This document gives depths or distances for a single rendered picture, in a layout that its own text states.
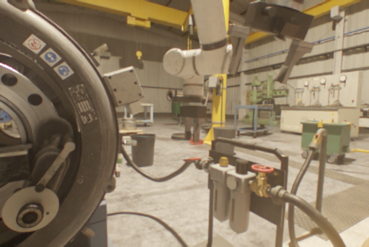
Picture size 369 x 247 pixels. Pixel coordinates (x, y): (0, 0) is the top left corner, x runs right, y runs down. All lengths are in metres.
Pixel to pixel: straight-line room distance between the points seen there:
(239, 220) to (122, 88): 0.63
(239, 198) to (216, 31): 0.57
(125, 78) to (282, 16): 0.44
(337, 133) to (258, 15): 2.86
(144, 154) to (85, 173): 1.77
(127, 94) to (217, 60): 0.30
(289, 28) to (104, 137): 0.52
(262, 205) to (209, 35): 0.62
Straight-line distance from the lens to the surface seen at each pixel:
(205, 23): 0.60
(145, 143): 2.31
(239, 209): 0.80
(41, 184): 0.58
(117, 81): 0.63
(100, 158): 0.60
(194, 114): 0.76
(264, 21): 0.47
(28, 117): 0.71
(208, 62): 0.63
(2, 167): 0.58
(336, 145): 3.24
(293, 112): 6.68
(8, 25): 0.61
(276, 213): 0.80
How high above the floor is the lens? 0.70
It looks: 4 degrees down
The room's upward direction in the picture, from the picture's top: 1 degrees clockwise
